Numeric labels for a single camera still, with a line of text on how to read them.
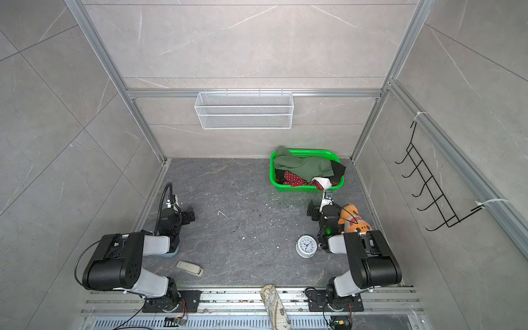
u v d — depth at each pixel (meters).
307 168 0.95
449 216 0.58
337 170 1.02
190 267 0.79
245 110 1.01
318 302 0.72
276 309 0.69
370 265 0.43
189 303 0.73
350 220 0.87
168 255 0.84
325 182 0.93
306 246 0.84
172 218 0.76
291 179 0.98
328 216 0.70
